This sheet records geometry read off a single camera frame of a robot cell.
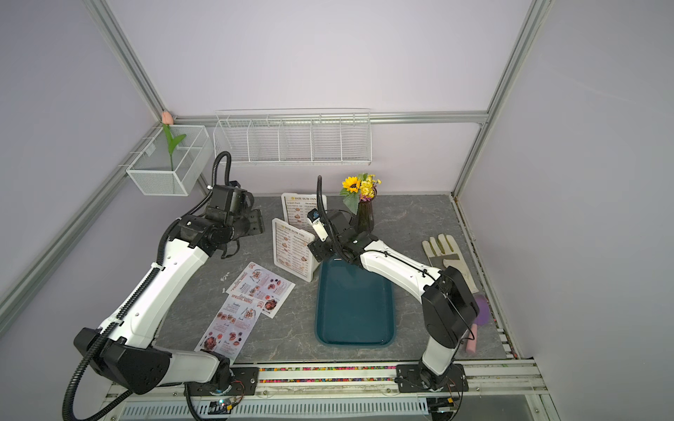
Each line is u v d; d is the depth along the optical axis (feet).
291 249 2.90
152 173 2.53
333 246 2.08
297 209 3.15
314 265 2.93
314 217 2.42
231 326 2.77
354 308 3.00
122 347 1.25
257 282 3.08
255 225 2.20
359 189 2.92
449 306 1.47
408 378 2.40
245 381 2.42
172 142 2.98
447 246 3.35
